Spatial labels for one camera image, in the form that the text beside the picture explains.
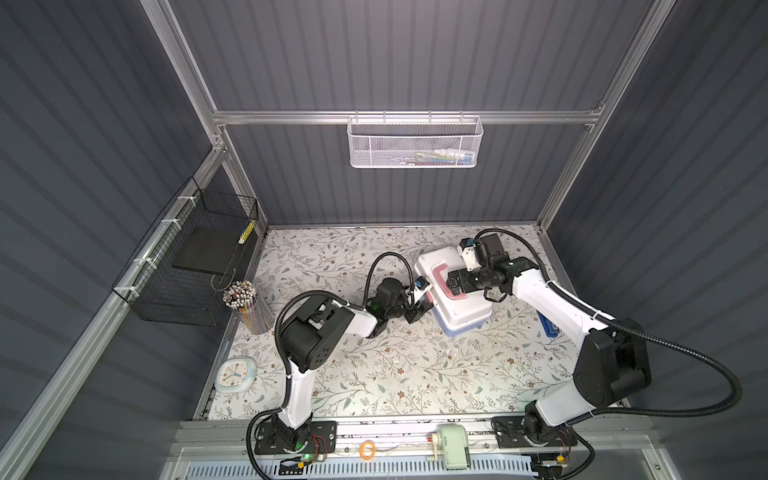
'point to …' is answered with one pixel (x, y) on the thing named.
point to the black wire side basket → (201, 249)
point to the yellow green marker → (247, 233)
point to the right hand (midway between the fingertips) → (465, 281)
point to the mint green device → (450, 444)
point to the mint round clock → (235, 375)
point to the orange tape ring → (367, 450)
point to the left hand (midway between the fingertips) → (428, 297)
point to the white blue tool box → (454, 314)
